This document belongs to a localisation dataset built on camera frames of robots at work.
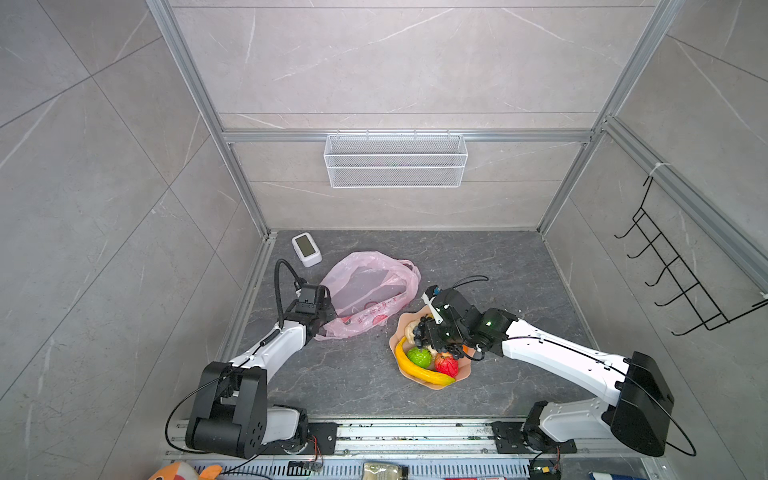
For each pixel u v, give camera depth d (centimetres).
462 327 59
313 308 69
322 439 73
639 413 39
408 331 85
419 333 78
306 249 109
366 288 103
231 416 41
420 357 80
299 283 79
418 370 77
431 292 72
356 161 101
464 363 81
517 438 73
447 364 78
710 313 59
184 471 64
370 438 75
